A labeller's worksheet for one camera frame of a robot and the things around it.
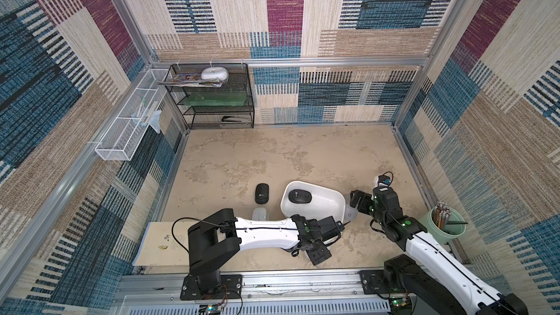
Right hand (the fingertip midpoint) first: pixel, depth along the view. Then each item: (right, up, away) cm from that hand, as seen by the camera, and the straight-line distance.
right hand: (361, 193), depth 85 cm
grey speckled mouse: (-4, -8, +2) cm, 9 cm away
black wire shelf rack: (-74, +33, +34) cm, 88 cm away
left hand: (-17, -18, -5) cm, 25 cm away
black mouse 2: (-23, -3, +7) cm, 24 cm away
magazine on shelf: (-68, +45, +7) cm, 82 cm away
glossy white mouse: (-39, -9, +2) cm, 40 cm away
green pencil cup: (+23, -8, -12) cm, 27 cm away
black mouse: (-39, -2, +8) cm, 40 cm away
